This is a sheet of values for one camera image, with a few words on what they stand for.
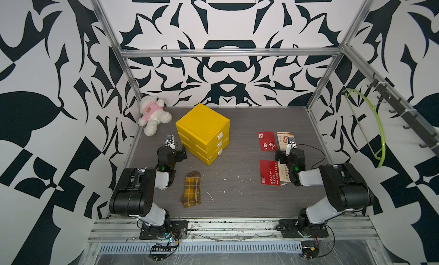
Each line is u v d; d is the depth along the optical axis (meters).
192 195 0.83
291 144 0.82
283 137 1.05
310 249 0.70
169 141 0.81
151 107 1.08
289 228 0.72
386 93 0.65
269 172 0.90
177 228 0.74
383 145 0.66
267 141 1.02
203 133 0.80
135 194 0.46
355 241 0.72
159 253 0.71
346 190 0.46
